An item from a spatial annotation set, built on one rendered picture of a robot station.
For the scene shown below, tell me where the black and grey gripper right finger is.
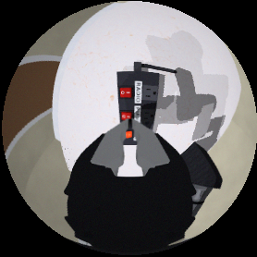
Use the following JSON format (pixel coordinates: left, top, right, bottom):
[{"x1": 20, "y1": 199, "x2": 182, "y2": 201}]
[{"x1": 130, "y1": 118, "x2": 197, "y2": 196}]

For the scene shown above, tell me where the black power strip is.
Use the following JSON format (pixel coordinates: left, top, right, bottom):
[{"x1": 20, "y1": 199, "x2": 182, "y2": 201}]
[{"x1": 116, "y1": 62, "x2": 177, "y2": 145}]

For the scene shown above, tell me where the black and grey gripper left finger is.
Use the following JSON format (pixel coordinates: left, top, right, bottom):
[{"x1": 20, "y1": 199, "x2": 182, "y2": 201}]
[{"x1": 64, "y1": 118, "x2": 130, "y2": 196}]

